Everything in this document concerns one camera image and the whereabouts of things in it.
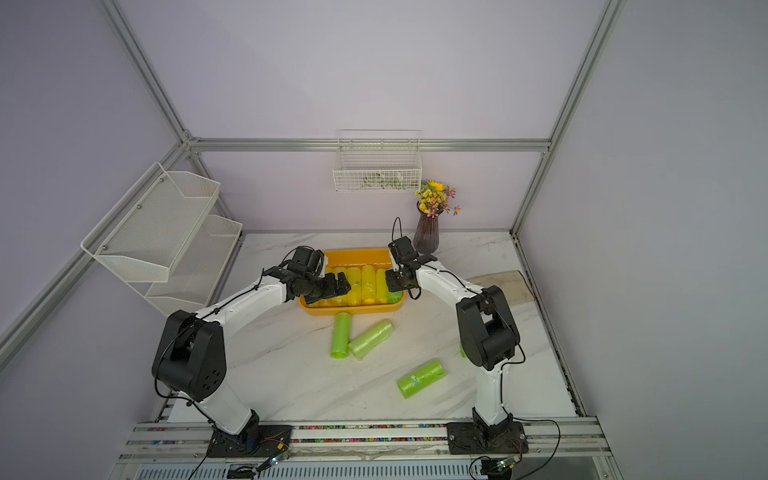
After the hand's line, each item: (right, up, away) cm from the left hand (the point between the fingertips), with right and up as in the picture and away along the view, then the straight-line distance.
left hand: (337, 292), depth 91 cm
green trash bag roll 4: (+25, -22, -11) cm, 35 cm away
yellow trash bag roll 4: (+13, +1, +8) cm, 16 cm away
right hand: (+19, +2, +6) cm, 20 cm away
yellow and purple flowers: (+31, +30, +7) cm, 44 cm away
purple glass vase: (+29, +20, +16) cm, 39 cm away
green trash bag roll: (+18, -2, +2) cm, 18 cm away
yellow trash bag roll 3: (+9, +2, +7) cm, 12 cm away
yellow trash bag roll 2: (+4, +4, +9) cm, 11 cm away
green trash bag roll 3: (+8, -15, -5) cm, 18 cm away
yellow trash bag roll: (0, -3, +5) cm, 6 cm away
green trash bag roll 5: (+31, -7, -35) cm, 47 cm away
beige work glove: (+59, +1, +13) cm, 60 cm away
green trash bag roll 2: (+2, -13, -3) cm, 14 cm away
